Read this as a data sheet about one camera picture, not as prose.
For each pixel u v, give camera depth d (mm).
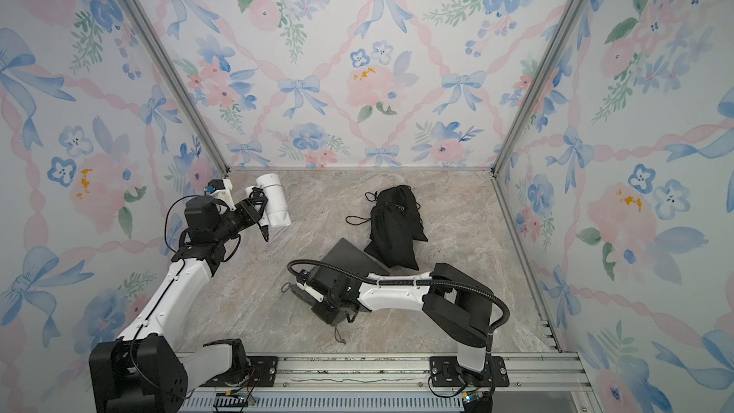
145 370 392
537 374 755
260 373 744
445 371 733
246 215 717
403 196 1028
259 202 785
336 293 637
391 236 897
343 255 949
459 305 463
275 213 812
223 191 718
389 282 543
